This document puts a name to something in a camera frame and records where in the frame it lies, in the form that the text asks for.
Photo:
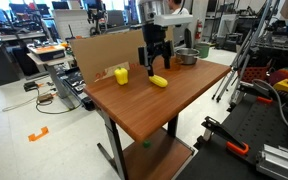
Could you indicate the aluminium extrusion bar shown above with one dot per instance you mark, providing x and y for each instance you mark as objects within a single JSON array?
[{"x": 279, "y": 163}]

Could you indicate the brown cardboard sheet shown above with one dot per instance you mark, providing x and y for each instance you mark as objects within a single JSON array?
[{"x": 100, "y": 53}]

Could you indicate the red fire extinguisher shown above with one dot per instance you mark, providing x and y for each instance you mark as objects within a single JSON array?
[{"x": 198, "y": 30}]

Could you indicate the brown floor box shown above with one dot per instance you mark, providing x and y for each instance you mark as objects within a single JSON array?
[{"x": 45, "y": 97}]

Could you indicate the metal rack legs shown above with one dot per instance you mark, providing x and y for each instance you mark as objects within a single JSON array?
[{"x": 242, "y": 55}]

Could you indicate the orange plastic basket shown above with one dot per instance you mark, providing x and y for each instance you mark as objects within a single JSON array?
[{"x": 254, "y": 73}]

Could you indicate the wooden table with shelf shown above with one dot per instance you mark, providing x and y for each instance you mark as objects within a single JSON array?
[{"x": 144, "y": 103}]

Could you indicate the green waste bin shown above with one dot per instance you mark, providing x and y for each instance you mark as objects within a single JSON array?
[{"x": 203, "y": 50}]

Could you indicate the computer monitor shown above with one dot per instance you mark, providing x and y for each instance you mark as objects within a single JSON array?
[{"x": 133, "y": 10}]

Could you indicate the white tray on dark box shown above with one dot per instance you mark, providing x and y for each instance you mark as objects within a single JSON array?
[{"x": 47, "y": 52}]

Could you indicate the orange translucent cup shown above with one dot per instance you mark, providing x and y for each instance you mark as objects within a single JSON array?
[{"x": 176, "y": 65}]

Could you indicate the white pegboard panel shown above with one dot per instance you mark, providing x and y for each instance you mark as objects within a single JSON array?
[{"x": 72, "y": 23}]

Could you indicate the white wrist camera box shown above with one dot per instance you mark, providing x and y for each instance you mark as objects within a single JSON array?
[{"x": 172, "y": 20}]

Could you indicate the yellow corn cob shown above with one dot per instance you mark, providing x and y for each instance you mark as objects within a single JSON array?
[{"x": 159, "y": 81}]

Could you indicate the small green block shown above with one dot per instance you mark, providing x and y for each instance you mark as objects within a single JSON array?
[{"x": 146, "y": 144}]

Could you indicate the silver metal pot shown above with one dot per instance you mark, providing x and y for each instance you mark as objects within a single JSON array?
[{"x": 187, "y": 56}]

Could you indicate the black power adapter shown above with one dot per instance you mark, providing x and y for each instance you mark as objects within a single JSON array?
[{"x": 30, "y": 86}]

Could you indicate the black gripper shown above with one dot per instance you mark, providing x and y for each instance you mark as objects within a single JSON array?
[{"x": 154, "y": 36}]

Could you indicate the yellow bell pepper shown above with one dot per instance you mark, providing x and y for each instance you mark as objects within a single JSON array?
[{"x": 121, "y": 76}]

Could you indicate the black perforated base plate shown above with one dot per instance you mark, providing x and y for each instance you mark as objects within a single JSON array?
[{"x": 250, "y": 130}]

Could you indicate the white desk grey legs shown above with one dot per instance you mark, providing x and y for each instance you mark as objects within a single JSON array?
[{"x": 55, "y": 75}]

